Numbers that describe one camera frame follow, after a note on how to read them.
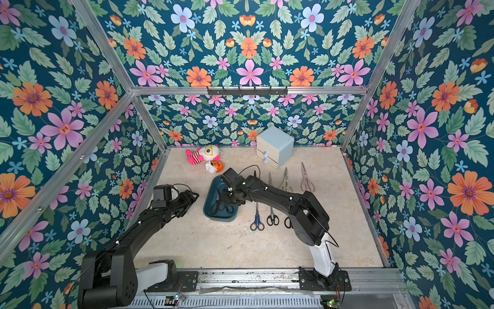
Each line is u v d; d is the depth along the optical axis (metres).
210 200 0.95
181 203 0.78
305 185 1.03
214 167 1.04
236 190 0.66
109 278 0.41
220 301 0.70
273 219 0.91
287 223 0.90
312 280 0.73
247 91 0.93
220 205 0.95
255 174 1.08
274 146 0.99
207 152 1.08
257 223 0.88
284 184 1.03
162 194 0.69
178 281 0.72
